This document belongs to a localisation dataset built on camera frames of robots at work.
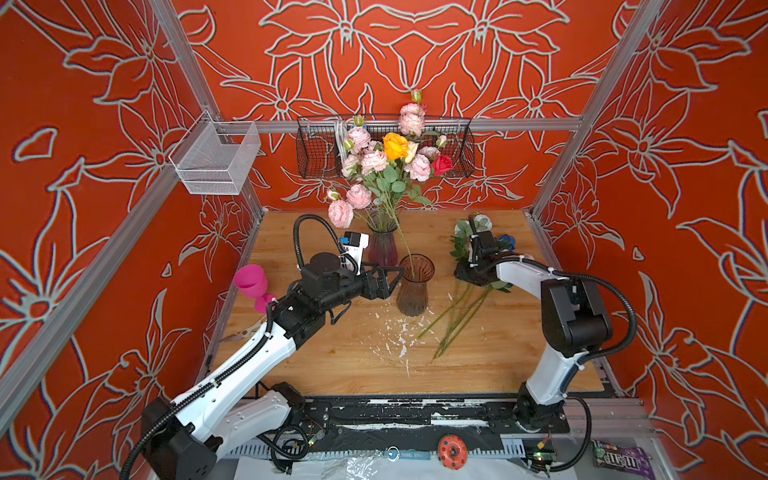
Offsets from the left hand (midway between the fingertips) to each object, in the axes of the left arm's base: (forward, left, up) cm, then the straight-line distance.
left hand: (392, 267), depth 67 cm
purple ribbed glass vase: (+20, +3, -19) cm, 28 cm away
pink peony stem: (+21, +11, +2) cm, 24 cm away
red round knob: (-31, -16, -29) cm, 46 cm away
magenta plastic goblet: (+4, +40, -15) cm, 43 cm away
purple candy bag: (-31, -57, -28) cm, 71 cm away
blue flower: (+30, -40, -24) cm, 56 cm away
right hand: (+18, -21, -26) cm, 38 cm away
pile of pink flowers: (+1, -19, -30) cm, 36 cm away
